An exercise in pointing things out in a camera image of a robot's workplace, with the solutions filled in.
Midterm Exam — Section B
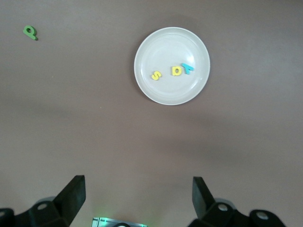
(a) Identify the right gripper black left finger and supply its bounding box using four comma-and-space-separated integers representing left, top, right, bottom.
0, 175, 86, 227

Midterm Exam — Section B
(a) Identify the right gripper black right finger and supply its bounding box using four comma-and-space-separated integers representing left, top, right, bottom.
187, 176, 288, 227

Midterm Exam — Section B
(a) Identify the teal foam letter y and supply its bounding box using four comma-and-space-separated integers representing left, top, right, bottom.
181, 62, 195, 76

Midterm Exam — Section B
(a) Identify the brown paper table cover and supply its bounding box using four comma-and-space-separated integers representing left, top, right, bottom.
0, 0, 303, 227

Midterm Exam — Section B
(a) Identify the beige round plate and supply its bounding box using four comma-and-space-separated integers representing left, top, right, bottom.
134, 26, 211, 106

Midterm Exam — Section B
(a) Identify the green foam letter p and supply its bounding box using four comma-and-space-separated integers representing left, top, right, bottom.
23, 25, 38, 40

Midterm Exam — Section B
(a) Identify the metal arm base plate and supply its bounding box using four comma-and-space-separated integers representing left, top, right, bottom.
92, 217, 147, 227

